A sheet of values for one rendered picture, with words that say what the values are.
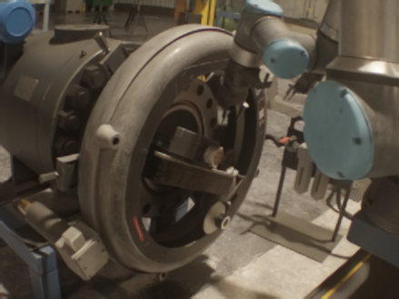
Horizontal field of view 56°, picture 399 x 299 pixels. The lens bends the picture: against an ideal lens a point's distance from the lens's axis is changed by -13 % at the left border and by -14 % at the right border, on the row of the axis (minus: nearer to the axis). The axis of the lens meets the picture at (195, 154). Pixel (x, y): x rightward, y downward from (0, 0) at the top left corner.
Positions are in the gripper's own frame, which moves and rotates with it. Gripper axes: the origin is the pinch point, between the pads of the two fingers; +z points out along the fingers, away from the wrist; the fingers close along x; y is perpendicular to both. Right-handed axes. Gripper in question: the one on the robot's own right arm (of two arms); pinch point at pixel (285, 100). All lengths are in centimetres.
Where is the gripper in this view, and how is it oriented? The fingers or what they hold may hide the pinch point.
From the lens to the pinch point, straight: 143.4
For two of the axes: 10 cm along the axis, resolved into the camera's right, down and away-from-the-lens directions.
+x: 5.9, -1.4, 8.0
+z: -4.8, 7.4, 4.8
